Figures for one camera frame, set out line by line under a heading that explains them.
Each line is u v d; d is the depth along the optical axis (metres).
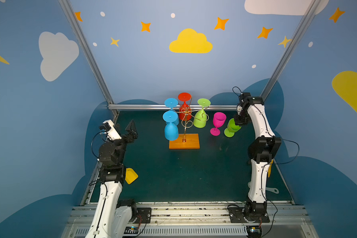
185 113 0.78
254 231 0.73
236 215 0.75
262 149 0.60
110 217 0.44
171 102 0.80
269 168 0.91
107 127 0.57
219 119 0.97
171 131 0.79
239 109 0.89
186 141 1.02
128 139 0.63
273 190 0.83
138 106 1.23
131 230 0.73
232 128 0.93
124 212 0.59
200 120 0.87
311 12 0.71
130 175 0.87
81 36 0.78
